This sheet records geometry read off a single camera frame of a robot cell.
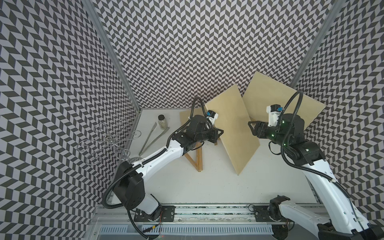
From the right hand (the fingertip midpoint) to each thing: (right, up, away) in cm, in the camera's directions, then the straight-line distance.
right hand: (253, 126), depth 69 cm
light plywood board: (+14, +22, +26) cm, 37 cm away
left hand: (-14, -3, +7) cm, 16 cm away
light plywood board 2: (-3, -9, +18) cm, 20 cm away
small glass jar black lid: (-51, +2, +33) cm, 60 cm away
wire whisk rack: (-80, -6, +25) cm, 84 cm away
